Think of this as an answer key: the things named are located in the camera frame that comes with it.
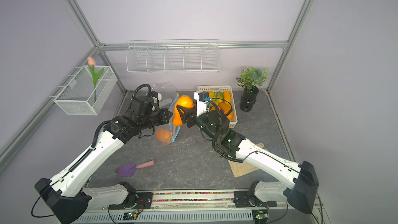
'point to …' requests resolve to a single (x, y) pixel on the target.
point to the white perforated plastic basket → (222, 88)
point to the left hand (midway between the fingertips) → (172, 115)
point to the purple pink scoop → (129, 168)
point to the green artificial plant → (250, 78)
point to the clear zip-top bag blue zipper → (173, 139)
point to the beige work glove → (240, 168)
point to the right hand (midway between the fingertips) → (183, 103)
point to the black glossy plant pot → (248, 98)
